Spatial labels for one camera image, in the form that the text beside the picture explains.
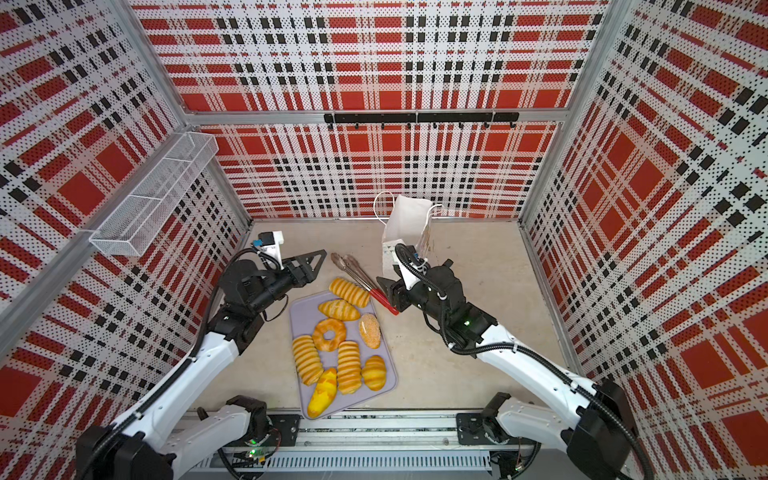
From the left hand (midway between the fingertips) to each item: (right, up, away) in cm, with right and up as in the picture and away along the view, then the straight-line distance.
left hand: (321, 259), depth 73 cm
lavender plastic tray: (-10, -18, +18) cm, 28 cm away
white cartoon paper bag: (+22, +12, +22) cm, 33 cm away
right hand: (+17, -4, -2) cm, 17 cm away
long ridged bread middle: (+6, -31, +7) cm, 33 cm away
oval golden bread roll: (+1, -16, +17) cm, 24 cm away
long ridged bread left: (-6, -29, +8) cm, 31 cm away
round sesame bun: (+11, -22, +13) cm, 27 cm away
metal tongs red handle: (+3, -4, +30) cm, 30 cm away
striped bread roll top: (+4, -12, +22) cm, 25 cm away
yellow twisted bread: (0, -35, +3) cm, 35 cm away
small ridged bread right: (+13, -31, +7) cm, 35 cm away
